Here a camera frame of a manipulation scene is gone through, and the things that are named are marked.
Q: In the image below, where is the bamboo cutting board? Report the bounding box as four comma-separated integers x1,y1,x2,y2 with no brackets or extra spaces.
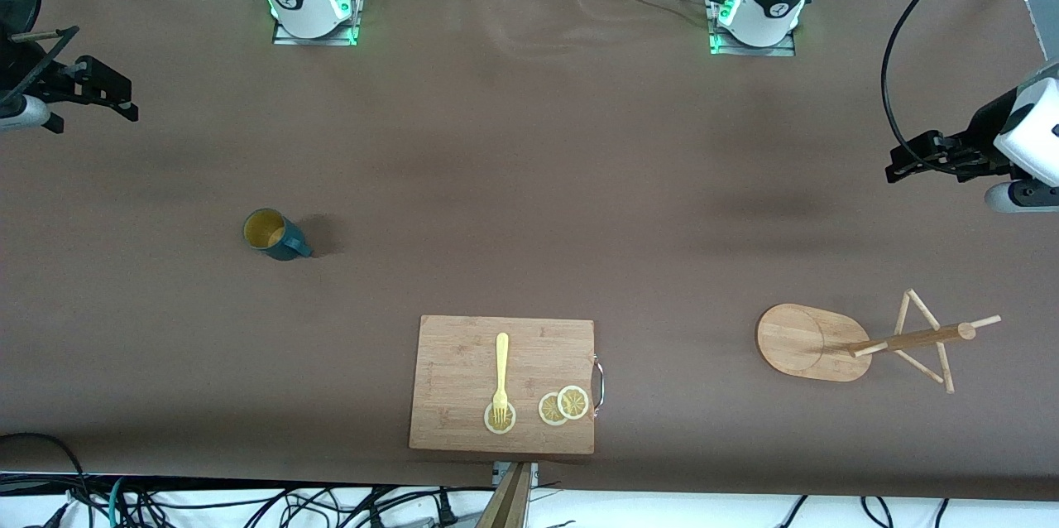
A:
409,314,606,455

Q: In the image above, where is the teal ribbed cup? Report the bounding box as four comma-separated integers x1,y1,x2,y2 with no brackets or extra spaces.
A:
242,209,314,262

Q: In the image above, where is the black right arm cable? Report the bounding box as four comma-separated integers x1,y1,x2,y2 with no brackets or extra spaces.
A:
0,25,81,108

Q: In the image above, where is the brown wooden pole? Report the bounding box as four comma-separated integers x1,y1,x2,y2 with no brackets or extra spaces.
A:
476,462,531,528

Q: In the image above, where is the lemon slice under fork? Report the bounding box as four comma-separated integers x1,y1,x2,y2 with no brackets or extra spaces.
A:
484,401,517,435

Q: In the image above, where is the black looped floor cable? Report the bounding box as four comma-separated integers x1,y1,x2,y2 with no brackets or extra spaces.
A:
0,432,93,528

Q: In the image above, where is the wooden cup rack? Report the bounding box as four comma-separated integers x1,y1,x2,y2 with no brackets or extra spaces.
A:
756,289,1002,395

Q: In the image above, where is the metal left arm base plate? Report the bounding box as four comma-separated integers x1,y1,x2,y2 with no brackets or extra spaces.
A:
705,0,797,57

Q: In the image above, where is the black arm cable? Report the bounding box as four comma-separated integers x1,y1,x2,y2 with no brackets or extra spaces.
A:
0,25,81,108
880,0,1015,175

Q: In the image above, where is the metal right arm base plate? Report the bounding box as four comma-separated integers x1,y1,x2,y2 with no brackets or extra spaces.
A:
273,0,367,46

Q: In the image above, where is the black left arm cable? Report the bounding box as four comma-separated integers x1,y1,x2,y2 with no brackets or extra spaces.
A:
880,0,1015,175

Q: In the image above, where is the brown table cover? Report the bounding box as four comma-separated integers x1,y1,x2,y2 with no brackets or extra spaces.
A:
0,0,1059,502

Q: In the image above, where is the yellow plastic fork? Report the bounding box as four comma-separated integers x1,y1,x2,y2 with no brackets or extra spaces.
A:
492,333,510,423

